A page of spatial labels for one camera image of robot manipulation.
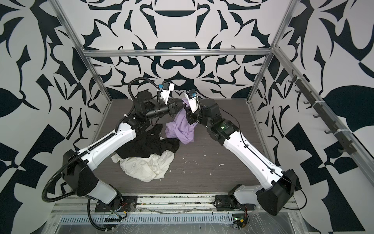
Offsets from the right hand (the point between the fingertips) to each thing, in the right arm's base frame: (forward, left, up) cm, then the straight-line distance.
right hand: (187, 104), depth 70 cm
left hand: (-1, -1, +5) cm, 5 cm away
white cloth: (-19, +23, -30) cm, 43 cm away
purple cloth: (-4, +4, -15) cm, 16 cm away
